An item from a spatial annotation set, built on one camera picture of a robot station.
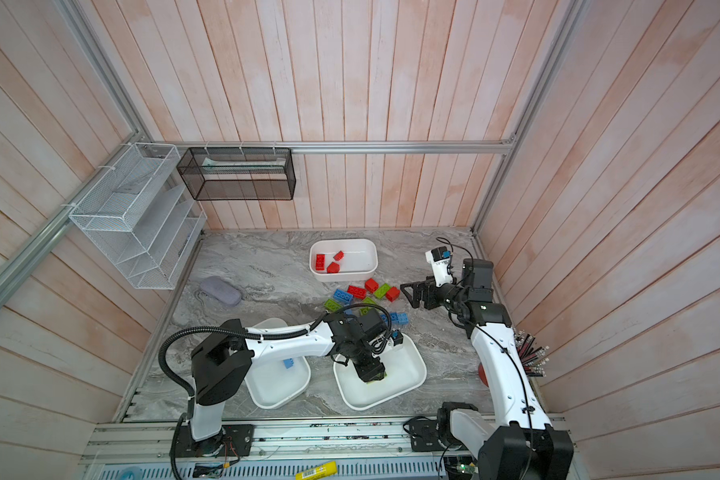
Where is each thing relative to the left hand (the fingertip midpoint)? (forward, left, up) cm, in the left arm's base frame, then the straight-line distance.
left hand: (374, 374), depth 80 cm
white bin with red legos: (+43, +4, -5) cm, 43 cm away
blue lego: (+26, +9, -2) cm, 28 cm away
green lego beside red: (+30, -4, -4) cm, 31 cm away
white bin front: (+3, -9, -4) cm, 11 cm away
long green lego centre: (+25, +1, -3) cm, 25 cm away
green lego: (-1, -1, +2) cm, 2 cm away
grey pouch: (+28, +51, -1) cm, 58 cm away
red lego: (+40, +18, -1) cm, 44 cm away
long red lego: (+28, +5, -2) cm, 29 cm away
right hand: (+19, -11, +17) cm, 28 cm away
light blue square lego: (+19, -9, -3) cm, 21 cm away
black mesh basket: (+64, +47, +20) cm, 82 cm away
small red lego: (+45, +11, -2) cm, 46 cm away
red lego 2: (+39, +13, -3) cm, 41 cm away
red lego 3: (+31, 0, -2) cm, 31 cm away
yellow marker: (-21, +13, -2) cm, 25 cm away
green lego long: (+24, +13, -3) cm, 27 cm away
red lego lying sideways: (+27, -8, -2) cm, 28 cm away
